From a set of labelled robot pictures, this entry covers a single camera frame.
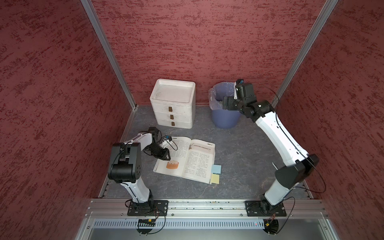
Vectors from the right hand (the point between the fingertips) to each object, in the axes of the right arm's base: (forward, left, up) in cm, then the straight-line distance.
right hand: (230, 103), depth 78 cm
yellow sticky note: (-29, +9, -31) cm, 44 cm away
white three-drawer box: (+9, +32, -7) cm, 35 cm away
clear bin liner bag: (+16, +5, -7) cm, 18 cm away
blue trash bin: (+7, -2, -21) cm, 23 cm away
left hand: (-18, +38, -30) cm, 52 cm away
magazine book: (-18, +21, -28) cm, 40 cm away
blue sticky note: (-24, +8, -30) cm, 39 cm away
